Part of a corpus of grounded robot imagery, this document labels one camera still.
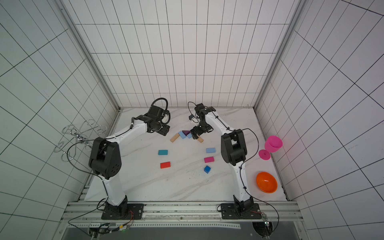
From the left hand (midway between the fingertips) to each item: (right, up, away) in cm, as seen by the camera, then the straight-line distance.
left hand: (161, 130), depth 94 cm
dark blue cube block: (+29, -22, -9) cm, 37 cm away
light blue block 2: (+18, -4, +7) cm, 20 cm away
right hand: (+27, 0, +4) cm, 27 cm away
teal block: (0, -15, +1) cm, 15 cm away
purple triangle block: (+15, -2, +9) cm, 18 cm away
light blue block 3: (+33, -13, +2) cm, 35 cm away
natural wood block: (+7, -6, +8) cm, 12 cm away
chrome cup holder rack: (-33, 0, -26) cm, 42 cm away
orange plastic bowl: (+61, -28, -15) cm, 69 cm away
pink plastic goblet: (+66, -7, -12) cm, 67 cm away
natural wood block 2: (+26, -7, +5) cm, 27 cm away
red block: (+3, -21, -5) cm, 22 cm away
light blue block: (+13, -5, +7) cm, 16 cm away
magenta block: (+30, -18, -5) cm, 36 cm away
